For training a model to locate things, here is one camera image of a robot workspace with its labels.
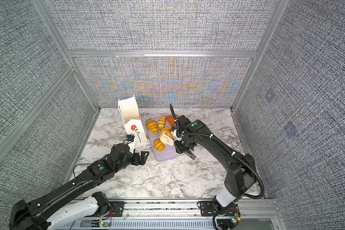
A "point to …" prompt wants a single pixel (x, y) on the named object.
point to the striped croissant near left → (158, 144)
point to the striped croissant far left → (153, 125)
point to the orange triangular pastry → (171, 120)
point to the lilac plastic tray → (169, 152)
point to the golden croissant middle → (166, 130)
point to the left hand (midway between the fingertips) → (143, 152)
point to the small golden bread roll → (161, 122)
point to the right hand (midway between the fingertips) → (180, 148)
